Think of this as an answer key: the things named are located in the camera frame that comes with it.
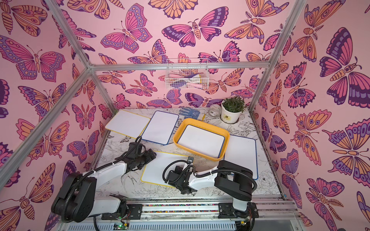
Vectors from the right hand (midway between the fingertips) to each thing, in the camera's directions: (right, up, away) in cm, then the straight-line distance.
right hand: (181, 169), depth 88 cm
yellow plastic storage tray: (+15, +17, +13) cm, 26 cm away
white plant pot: (+34, +32, +15) cm, 49 cm away
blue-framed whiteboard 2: (+41, +9, +9) cm, 43 cm away
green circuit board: (-30, -23, -16) cm, 41 cm away
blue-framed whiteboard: (-17, +25, +22) cm, 38 cm away
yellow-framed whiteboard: (-18, -2, +1) cm, 18 cm away
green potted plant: (+37, +42, +11) cm, 57 cm away
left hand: (-18, +7, +4) cm, 19 cm away
